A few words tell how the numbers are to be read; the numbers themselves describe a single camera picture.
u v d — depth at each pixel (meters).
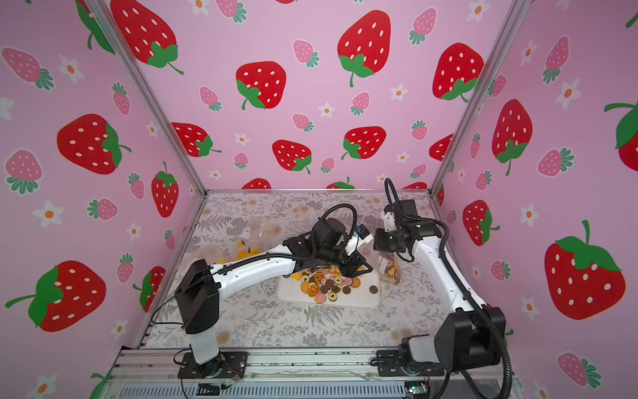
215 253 1.00
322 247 0.61
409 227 0.56
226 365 0.73
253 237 1.02
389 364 0.74
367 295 0.89
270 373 0.73
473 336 0.41
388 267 0.86
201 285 0.52
